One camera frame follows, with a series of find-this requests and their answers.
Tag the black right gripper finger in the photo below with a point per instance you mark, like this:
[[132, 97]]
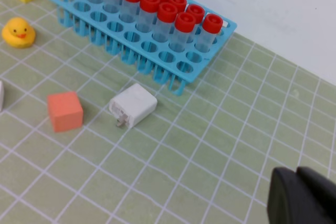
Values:
[[301, 196]]

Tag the blue test tube rack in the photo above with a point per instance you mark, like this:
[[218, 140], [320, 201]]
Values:
[[177, 69]]

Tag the green grid cloth mat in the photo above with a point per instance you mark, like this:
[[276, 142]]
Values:
[[205, 156]]

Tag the white power adapter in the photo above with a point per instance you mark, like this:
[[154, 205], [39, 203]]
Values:
[[132, 105]]

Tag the orange foam cube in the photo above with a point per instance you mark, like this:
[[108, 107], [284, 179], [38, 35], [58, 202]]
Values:
[[65, 111]]

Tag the white foam cube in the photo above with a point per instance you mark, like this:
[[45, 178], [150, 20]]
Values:
[[2, 92]]

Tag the yellow rubber duck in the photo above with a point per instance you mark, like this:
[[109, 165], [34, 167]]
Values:
[[18, 33]]

